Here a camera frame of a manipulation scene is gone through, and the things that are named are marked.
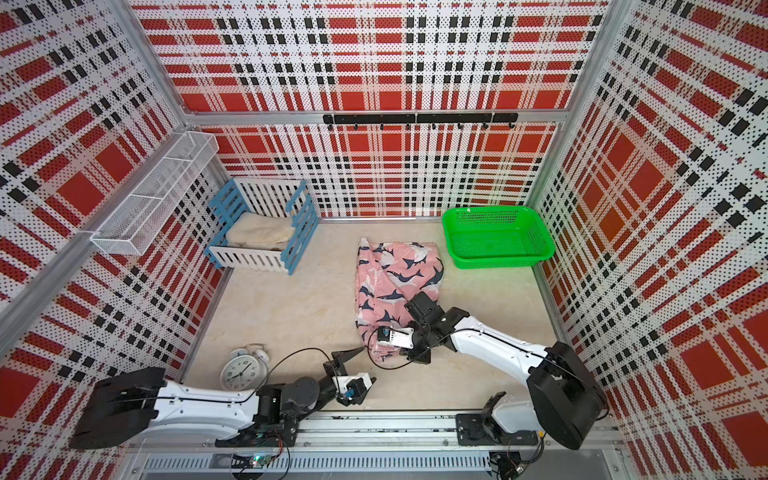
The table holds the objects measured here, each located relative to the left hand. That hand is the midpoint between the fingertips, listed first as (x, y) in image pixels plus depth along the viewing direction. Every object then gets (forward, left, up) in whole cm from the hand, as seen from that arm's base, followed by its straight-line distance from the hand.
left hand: (368, 356), depth 77 cm
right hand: (+4, -11, -4) cm, 13 cm away
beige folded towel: (+47, +44, -2) cm, 64 cm away
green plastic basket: (+49, -42, -9) cm, 65 cm away
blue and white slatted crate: (+61, +43, +2) cm, 75 cm away
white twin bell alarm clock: (-1, +34, -5) cm, 34 cm away
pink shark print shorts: (+32, -4, -9) cm, 33 cm away
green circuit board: (-22, +26, -8) cm, 35 cm away
